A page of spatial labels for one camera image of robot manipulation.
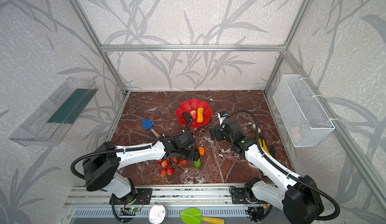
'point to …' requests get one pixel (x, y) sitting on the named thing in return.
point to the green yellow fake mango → (197, 163)
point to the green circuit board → (132, 209)
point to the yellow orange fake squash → (200, 117)
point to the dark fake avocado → (186, 116)
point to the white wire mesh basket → (305, 121)
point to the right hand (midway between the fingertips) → (217, 123)
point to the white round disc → (158, 214)
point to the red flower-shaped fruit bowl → (193, 104)
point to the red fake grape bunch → (168, 165)
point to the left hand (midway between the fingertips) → (197, 152)
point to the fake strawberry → (193, 113)
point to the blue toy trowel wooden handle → (148, 124)
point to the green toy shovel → (191, 215)
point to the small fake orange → (201, 150)
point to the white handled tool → (254, 126)
